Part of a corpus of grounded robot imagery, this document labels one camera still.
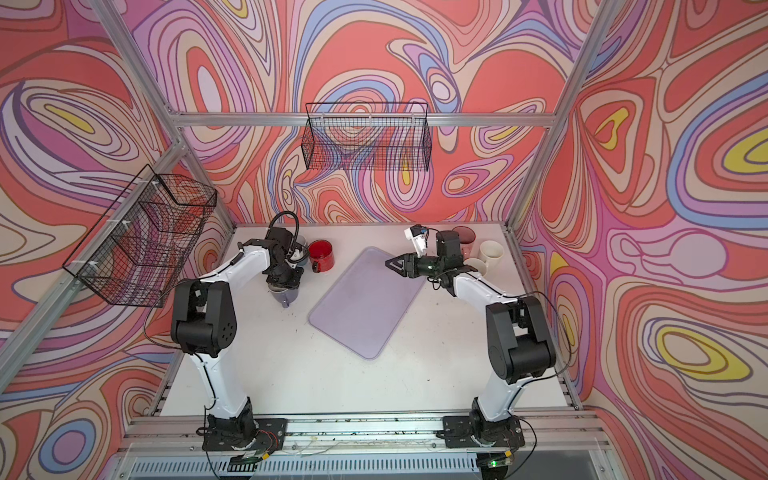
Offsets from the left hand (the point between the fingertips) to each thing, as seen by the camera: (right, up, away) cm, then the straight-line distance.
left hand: (299, 281), depth 97 cm
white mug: (+66, +10, +5) cm, 66 cm away
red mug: (+6, +9, +7) cm, 13 cm away
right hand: (+31, +5, -10) cm, 33 cm away
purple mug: (-3, -4, -4) cm, 7 cm away
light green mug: (+59, +6, -1) cm, 59 cm away
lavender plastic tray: (+23, -8, -1) cm, 24 cm away
